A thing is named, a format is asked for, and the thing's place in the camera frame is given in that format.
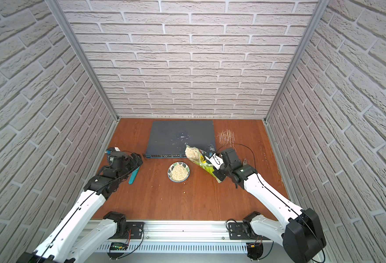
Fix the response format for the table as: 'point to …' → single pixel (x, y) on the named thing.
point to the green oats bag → (196, 155)
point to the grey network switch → (168, 139)
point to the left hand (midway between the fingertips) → (134, 155)
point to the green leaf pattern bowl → (178, 172)
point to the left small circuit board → (118, 246)
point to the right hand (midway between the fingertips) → (213, 165)
